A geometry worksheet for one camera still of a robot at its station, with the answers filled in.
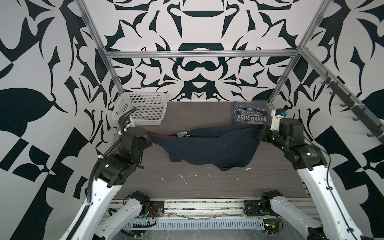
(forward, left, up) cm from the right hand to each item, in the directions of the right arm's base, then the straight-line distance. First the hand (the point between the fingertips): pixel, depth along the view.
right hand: (261, 125), depth 69 cm
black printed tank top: (-6, +14, -10) cm, 18 cm away
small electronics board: (-36, -5, -32) cm, 48 cm away
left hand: (-4, +53, +4) cm, 54 cm away
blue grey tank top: (+32, -11, -28) cm, 45 cm away
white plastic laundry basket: (+38, +63, -27) cm, 78 cm away
